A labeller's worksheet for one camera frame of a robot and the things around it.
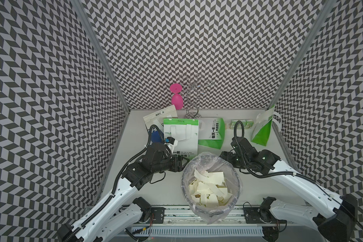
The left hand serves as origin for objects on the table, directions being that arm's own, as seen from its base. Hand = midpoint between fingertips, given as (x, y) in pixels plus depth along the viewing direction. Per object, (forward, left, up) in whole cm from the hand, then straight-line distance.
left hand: (184, 162), depth 70 cm
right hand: (+2, -21, -6) cm, 22 cm away
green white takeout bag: (+17, -1, +2) cm, 17 cm away
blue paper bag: (+23, +17, +3) cm, 28 cm away
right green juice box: (+34, -44, -14) cm, 57 cm away
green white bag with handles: (+23, -47, -7) cm, 53 cm away
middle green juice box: (+34, -41, -13) cm, 54 cm away
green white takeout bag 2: (+24, -16, -9) cm, 30 cm away
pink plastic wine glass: (+40, +5, +3) cm, 41 cm away
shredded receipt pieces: (-11, -11, -4) cm, 16 cm away
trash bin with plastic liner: (-2, -12, +4) cm, 13 cm away
